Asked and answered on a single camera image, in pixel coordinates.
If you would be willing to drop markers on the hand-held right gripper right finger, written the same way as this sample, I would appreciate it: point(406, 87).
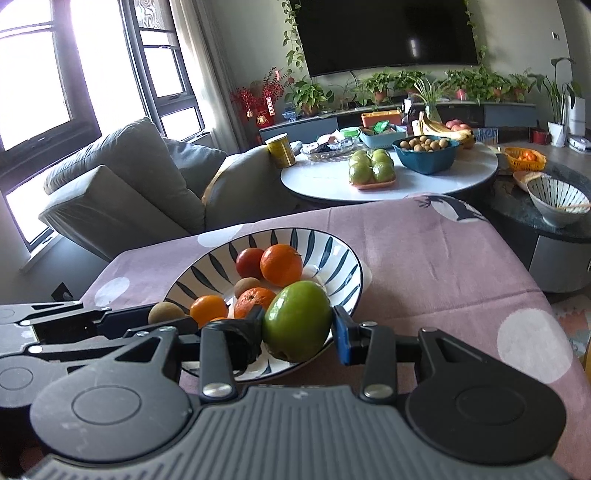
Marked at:
point(346, 332)

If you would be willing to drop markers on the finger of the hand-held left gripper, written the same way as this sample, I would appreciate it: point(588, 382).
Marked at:
point(83, 323)
point(92, 348)

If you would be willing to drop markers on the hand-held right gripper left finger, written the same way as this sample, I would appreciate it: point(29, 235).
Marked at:
point(242, 341)

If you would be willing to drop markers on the small orange tangerine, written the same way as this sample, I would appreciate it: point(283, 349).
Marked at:
point(207, 310)

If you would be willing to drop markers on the green apple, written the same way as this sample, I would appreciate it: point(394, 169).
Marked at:
point(298, 321)

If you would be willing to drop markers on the brown kiwi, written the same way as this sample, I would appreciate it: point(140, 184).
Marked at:
point(164, 313)
point(244, 287)

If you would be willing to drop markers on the striped white ceramic plate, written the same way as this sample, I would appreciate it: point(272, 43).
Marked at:
point(217, 272)

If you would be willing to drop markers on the dark red fruit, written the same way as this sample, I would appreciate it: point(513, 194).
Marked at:
point(248, 264)

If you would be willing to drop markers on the large orange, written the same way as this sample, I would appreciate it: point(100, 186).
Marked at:
point(281, 265)

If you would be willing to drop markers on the pink dotted tablecloth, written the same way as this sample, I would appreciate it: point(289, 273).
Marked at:
point(438, 258)

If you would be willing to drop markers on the grey sofa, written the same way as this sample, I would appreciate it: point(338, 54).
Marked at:
point(120, 184)

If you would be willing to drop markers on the white round table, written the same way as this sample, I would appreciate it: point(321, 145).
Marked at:
point(323, 180)

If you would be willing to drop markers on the pack of green apples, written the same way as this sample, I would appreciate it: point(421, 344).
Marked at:
point(371, 168)

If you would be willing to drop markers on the glass dish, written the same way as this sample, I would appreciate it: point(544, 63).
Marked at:
point(325, 150)

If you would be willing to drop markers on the grey-blue cushion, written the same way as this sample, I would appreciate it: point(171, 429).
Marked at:
point(194, 161)

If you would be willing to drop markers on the blue bowl of longans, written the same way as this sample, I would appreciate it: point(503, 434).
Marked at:
point(425, 159)

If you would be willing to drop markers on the yellow can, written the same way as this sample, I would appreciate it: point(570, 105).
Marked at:
point(280, 151)

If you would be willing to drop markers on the teal basket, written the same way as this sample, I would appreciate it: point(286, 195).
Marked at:
point(381, 137)

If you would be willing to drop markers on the small green bowl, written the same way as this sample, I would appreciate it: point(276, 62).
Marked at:
point(349, 133)

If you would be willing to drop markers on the orange box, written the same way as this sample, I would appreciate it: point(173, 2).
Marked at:
point(381, 117)

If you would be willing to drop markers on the bunch of bananas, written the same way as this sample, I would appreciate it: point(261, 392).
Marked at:
point(438, 129)

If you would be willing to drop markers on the dark round table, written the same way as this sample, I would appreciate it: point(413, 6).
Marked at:
point(554, 249)

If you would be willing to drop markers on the patterned rug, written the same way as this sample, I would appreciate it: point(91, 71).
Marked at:
point(572, 323)

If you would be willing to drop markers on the wooden dish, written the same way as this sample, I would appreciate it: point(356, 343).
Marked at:
point(524, 180)

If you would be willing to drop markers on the red apples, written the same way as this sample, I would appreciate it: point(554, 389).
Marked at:
point(457, 124)

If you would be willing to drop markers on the potted green plant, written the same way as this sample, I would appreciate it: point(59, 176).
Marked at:
point(519, 87)
point(307, 94)
point(475, 83)
point(383, 83)

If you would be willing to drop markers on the blue patterned box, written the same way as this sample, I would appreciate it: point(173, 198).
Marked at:
point(485, 135)

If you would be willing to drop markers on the small striped bowl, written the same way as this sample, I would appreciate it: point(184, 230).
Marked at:
point(551, 203)

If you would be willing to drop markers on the red decorative plant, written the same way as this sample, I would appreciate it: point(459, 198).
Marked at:
point(254, 97)

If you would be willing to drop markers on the spider plant in vase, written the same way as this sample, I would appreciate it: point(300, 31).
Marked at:
point(429, 99)

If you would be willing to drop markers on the orange basket of tangerines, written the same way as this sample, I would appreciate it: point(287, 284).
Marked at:
point(524, 159)

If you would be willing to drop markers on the large dark-framed window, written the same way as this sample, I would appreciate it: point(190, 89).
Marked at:
point(41, 69)

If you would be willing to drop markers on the wooden spoon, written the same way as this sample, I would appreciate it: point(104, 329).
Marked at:
point(577, 206)

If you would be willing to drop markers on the grey television cabinet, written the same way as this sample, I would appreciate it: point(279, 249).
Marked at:
point(508, 115)

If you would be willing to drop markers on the narrow dark-framed window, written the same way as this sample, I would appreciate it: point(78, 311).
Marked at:
point(161, 60)

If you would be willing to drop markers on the beige curtain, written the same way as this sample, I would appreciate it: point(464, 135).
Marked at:
point(203, 69)

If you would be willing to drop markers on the red bin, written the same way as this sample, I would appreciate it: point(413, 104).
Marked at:
point(541, 137)

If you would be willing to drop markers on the green hanging vine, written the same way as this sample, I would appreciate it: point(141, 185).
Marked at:
point(293, 55)

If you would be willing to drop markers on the tall plant in white pot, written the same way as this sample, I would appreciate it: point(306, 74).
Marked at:
point(556, 101)

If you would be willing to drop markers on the black wall television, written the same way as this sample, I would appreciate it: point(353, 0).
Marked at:
point(383, 32)

